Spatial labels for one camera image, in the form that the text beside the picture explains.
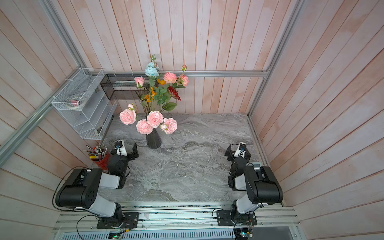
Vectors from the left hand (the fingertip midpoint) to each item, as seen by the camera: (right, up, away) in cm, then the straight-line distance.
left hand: (129, 145), depth 91 cm
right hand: (+68, 0, -1) cm, 68 cm away
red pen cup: (-13, -10, -6) cm, 17 cm away
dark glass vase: (+14, +3, +4) cm, 15 cm away
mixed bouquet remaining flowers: (+22, +36, -4) cm, 42 cm away
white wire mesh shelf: (-15, +16, -11) cm, 24 cm away
